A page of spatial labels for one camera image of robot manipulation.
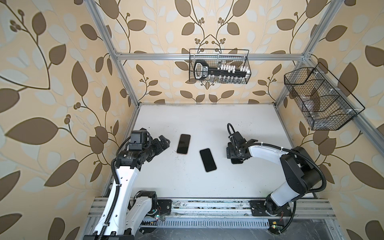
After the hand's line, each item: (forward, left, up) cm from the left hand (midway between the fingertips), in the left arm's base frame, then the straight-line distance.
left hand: (165, 144), depth 74 cm
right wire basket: (+17, -79, +14) cm, 82 cm away
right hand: (+5, -40, -21) cm, 45 cm away
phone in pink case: (+11, -7, -19) cm, 23 cm away
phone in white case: (0, -23, -20) cm, 31 cm away
